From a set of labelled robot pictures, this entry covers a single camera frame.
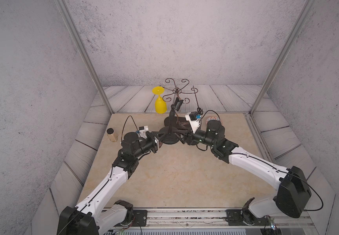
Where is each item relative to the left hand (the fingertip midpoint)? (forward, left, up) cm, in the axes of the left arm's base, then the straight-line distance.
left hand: (169, 134), depth 70 cm
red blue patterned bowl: (+34, -32, -25) cm, 53 cm away
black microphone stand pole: (+22, -18, -6) cm, 29 cm away
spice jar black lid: (+20, +40, -22) cm, 50 cm away
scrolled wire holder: (+32, -5, +1) cm, 32 cm away
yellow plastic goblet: (+28, +6, -6) cm, 29 cm away
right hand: (+2, -3, +1) cm, 4 cm away
